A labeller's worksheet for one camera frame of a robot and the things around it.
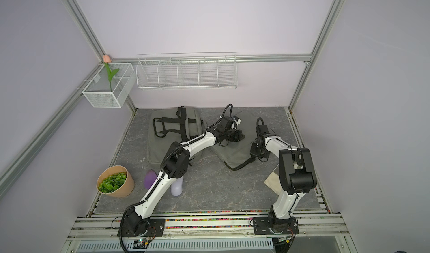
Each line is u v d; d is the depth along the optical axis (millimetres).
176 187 826
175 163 646
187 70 969
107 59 893
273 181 874
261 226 737
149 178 884
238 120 967
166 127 1028
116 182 753
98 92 773
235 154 924
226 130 850
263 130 800
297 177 487
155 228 735
